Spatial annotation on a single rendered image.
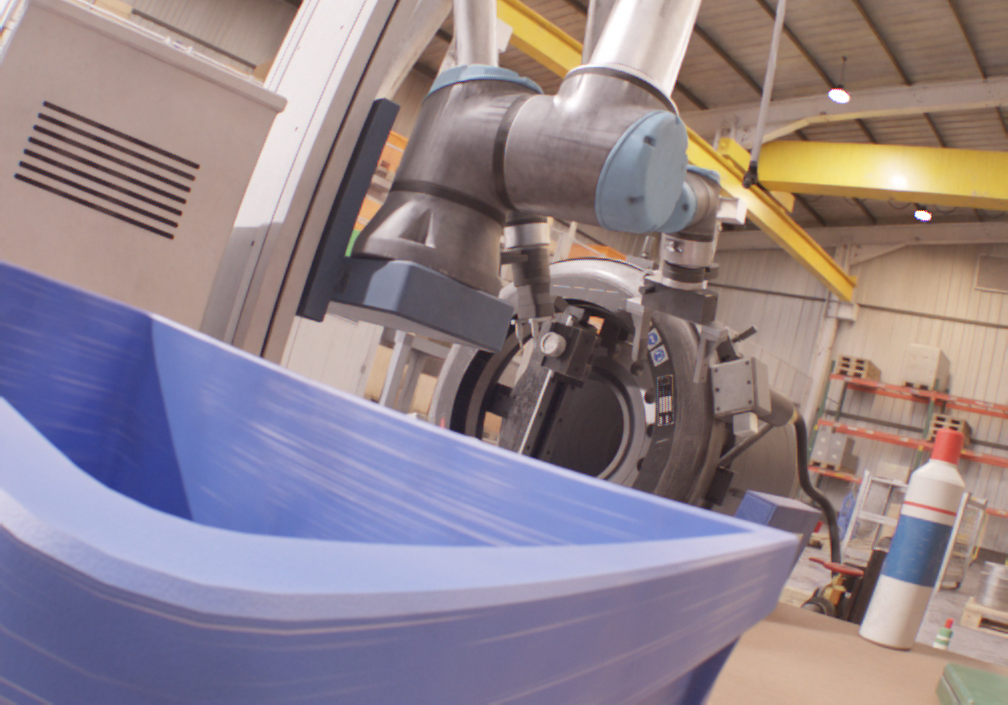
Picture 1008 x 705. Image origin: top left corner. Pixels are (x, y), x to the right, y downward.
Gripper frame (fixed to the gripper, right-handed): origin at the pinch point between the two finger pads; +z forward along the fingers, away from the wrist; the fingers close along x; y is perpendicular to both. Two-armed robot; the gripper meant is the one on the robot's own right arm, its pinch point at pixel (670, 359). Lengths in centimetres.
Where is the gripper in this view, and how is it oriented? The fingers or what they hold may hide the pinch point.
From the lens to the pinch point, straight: 143.2
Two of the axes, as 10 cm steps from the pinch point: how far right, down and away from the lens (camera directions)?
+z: -1.1, 9.5, 2.8
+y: -7.0, 1.3, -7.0
